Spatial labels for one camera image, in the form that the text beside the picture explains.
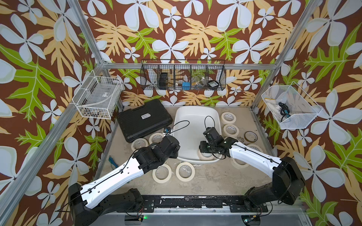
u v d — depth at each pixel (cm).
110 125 107
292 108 82
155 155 51
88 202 38
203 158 88
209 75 99
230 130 104
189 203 75
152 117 104
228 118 112
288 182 43
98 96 79
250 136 102
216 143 64
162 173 84
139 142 96
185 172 86
